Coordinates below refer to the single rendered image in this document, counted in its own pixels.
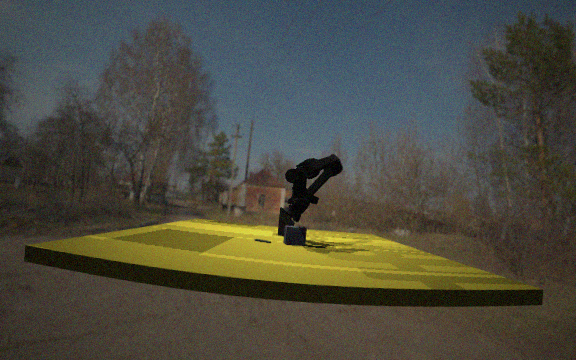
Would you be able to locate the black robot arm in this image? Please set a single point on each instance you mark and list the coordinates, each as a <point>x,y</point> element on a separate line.
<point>311,168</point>

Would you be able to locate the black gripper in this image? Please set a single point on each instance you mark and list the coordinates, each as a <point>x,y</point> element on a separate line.
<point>298,201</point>

